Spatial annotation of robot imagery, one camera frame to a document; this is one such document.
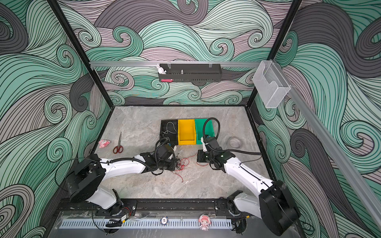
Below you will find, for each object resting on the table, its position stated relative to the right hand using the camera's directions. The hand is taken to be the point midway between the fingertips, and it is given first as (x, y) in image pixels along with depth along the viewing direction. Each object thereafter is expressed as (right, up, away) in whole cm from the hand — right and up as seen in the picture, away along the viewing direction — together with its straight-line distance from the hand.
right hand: (197, 154), depth 84 cm
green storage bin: (+10, +14, +19) cm, 25 cm away
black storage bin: (-19, +13, +19) cm, 30 cm away
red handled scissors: (-51, +1, +11) cm, 52 cm away
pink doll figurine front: (+2, -27, -17) cm, 32 cm away
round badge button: (-18, -28, -14) cm, 36 cm away
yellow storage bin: (-7, +12, +17) cm, 22 cm away
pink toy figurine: (-61, +5, +10) cm, 62 cm away
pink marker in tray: (-19, +45, +6) cm, 49 cm away
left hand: (-11, -5, +1) cm, 13 cm away
